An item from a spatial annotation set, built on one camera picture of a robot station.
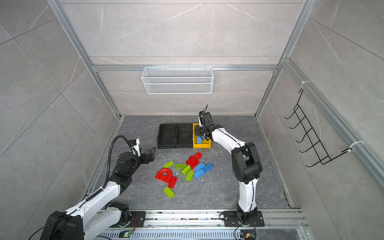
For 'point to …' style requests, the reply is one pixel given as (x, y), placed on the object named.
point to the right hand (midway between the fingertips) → (198, 127)
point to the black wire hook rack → (318, 148)
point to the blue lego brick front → (199, 140)
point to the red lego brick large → (193, 160)
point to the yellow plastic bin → (205, 143)
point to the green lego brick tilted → (186, 169)
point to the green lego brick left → (168, 164)
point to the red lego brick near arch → (172, 182)
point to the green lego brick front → (169, 192)
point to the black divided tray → (175, 135)
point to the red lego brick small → (198, 155)
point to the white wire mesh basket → (178, 80)
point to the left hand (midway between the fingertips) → (147, 144)
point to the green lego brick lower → (189, 175)
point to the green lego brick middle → (180, 166)
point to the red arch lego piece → (164, 174)
